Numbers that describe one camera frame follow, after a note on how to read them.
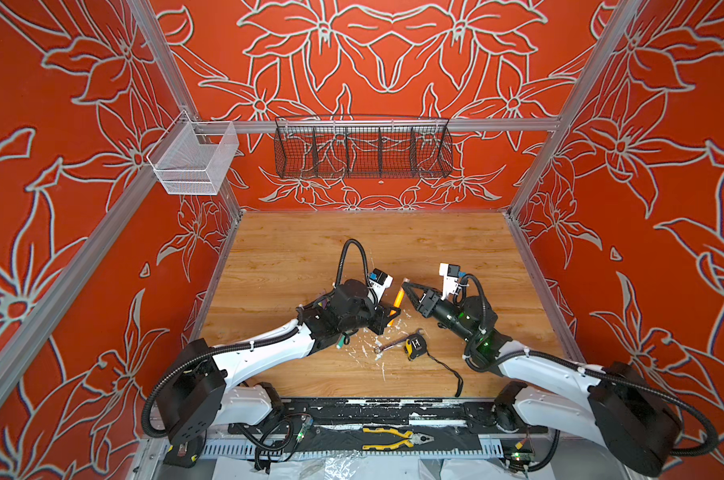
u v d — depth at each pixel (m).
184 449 0.67
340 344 0.85
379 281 0.68
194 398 0.41
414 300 0.71
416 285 0.72
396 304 0.74
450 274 0.70
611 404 0.41
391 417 0.74
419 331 0.88
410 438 0.70
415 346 0.81
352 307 0.60
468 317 0.60
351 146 1.01
